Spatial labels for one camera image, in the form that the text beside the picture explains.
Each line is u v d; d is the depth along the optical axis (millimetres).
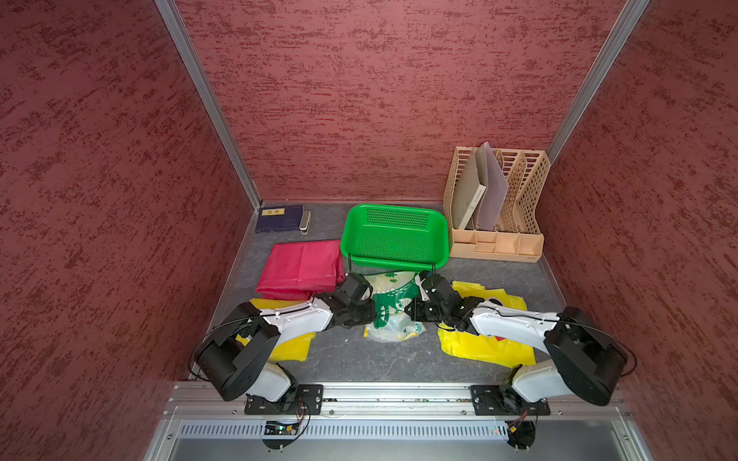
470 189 999
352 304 693
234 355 431
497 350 811
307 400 743
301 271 952
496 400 726
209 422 710
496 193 917
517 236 1002
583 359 434
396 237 1097
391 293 895
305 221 1099
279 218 1143
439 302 683
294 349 824
